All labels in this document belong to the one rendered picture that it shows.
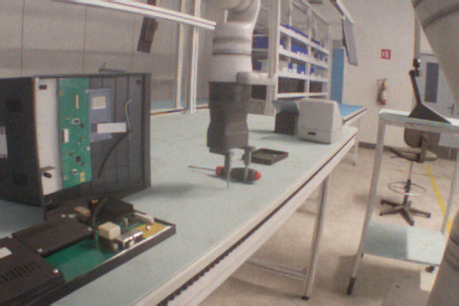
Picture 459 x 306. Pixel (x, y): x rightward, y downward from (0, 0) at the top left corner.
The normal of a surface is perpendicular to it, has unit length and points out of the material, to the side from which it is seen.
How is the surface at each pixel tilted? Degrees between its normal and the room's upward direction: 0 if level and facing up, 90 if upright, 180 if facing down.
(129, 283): 0
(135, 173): 90
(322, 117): 90
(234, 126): 87
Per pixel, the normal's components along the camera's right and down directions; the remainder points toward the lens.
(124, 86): 0.65, 0.19
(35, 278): 0.04, -0.97
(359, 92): -0.48, 0.18
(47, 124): 0.90, 0.14
